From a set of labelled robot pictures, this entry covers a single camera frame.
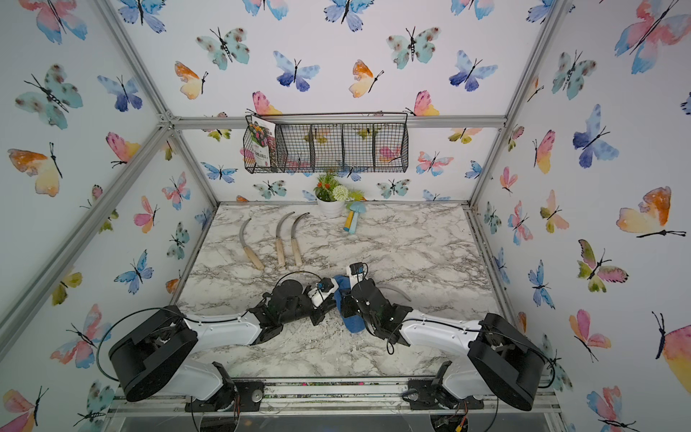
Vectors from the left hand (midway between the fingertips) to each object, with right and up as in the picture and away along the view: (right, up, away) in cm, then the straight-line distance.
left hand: (340, 296), depth 83 cm
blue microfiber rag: (+4, -7, -4) cm, 9 cm away
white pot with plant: (-5, +33, +23) cm, 41 cm away
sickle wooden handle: (-36, +11, +21) cm, 43 cm away
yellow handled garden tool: (+1, +24, +30) cm, 39 cm away
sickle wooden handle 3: (-20, +16, +24) cm, 35 cm away
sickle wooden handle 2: (-26, +15, +24) cm, 38 cm away
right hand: (0, +2, -1) cm, 2 cm away
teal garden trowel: (+5, +30, +34) cm, 46 cm away
